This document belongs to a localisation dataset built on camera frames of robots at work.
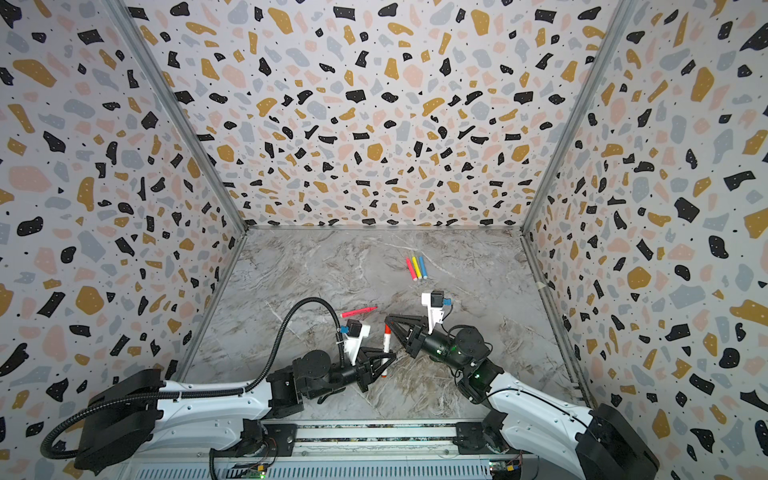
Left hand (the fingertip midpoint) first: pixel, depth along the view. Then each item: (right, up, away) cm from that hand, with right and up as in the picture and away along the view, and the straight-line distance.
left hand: (394, 353), depth 68 cm
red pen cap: (-2, +5, +1) cm, 5 cm away
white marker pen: (-2, +2, +1) cm, 3 cm away
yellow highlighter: (+7, +18, +42) cm, 46 cm away
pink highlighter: (-13, +4, +30) cm, 33 cm away
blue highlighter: (+9, +17, +42) cm, 46 cm away
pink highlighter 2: (+4, +18, +42) cm, 46 cm away
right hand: (-2, +7, -2) cm, 8 cm away
